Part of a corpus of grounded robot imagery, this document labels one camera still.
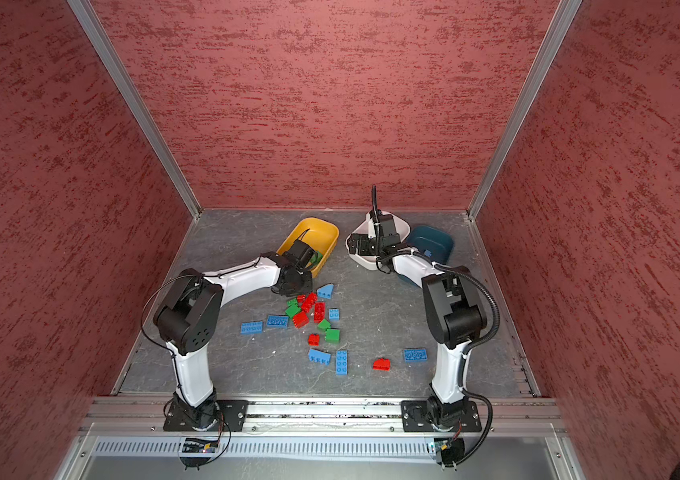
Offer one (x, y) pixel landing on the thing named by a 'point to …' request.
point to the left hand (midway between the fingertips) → (305, 293)
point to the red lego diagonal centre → (309, 302)
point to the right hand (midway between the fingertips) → (356, 245)
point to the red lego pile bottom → (300, 320)
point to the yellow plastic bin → (322, 236)
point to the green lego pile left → (293, 307)
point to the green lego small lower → (324, 324)
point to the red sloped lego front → (381, 364)
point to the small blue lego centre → (334, 313)
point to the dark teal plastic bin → (437, 245)
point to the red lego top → (301, 298)
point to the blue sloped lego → (325, 291)
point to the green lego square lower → (332, 336)
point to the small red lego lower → (314, 340)
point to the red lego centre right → (319, 312)
